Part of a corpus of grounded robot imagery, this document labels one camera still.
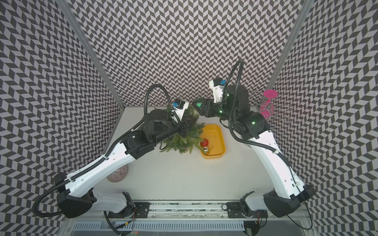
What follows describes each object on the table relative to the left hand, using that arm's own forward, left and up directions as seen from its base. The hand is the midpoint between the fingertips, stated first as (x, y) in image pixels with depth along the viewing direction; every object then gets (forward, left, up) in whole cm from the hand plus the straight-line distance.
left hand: (194, 119), depth 62 cm
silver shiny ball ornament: (+3, -6, -35) cm, 35 cm away
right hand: (+3, -2, +5) cm, 6 cm away
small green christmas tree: (+1, +7, -21) cm, 22 cm away
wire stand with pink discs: (+12, -38, -7) cm, 40 cm away
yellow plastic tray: (+16, -13, -35) cm, 40 cm away
